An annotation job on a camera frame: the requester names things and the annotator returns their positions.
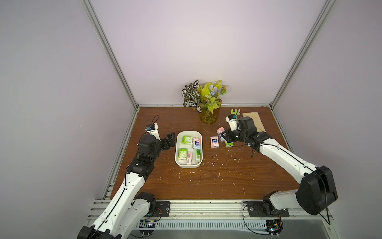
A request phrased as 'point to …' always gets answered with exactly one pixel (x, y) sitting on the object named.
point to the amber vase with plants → (206, 97)
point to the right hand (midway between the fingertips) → (223, 130)
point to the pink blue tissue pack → (220, 131)
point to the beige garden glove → (258, 122)
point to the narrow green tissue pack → (198, 156)
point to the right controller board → (274, 226)
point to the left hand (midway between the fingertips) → (169, 133)
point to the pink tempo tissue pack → (214, 142)
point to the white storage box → (182, 164)
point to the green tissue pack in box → (183, 154)
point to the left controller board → (146, 227)
